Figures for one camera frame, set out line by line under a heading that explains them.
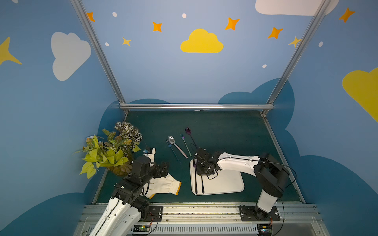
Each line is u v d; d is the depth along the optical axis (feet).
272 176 1.53
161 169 2.19
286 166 3.15
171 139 3.35
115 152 2.56
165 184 2.76
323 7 2.27
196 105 4.05
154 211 2.49
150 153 2.17
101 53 2.82
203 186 2.75
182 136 3.50
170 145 3.31
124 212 1.58
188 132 3.52
